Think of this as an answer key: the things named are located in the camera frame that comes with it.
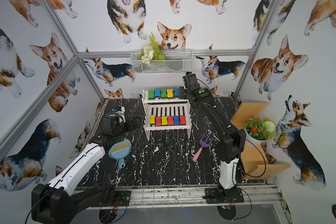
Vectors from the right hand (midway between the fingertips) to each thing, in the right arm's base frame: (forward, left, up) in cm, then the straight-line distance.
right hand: (187, 87), depth 84 cm
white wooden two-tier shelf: (-6, +15, -19) cm, 24 cm away
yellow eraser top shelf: (-3, +11, -2) cm, 11 cm away
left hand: (-15, +31, -8) cm, 36 cm away
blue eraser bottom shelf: (-12, +7, -17) cm, 22 cm away
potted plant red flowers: (-25, -36, -11) cm, 45 cm away
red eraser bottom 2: (-12, +11, -17) cm, 24 cm away
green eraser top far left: (-3, +22, -2) cm, 22 cm away
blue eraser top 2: (-2, +7, -2) cm, 7 cm away
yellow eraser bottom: (-12, +15, -18) cm, 26 cm away
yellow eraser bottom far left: (-11, +23, -17) cm, 30 cm away
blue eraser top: (-2, +18, -2) cm, 19 cm away
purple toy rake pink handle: (-21, -11, -32) cm, 40 cm away
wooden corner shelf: (-37, -38, -27) cm, 59 cm away
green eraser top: (-2, +15, -2) cm, 15 cm away
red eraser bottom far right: (-11, +3, -18) cm, 22 cm away
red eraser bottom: (-13, +19, -16) cm, 28 cm away
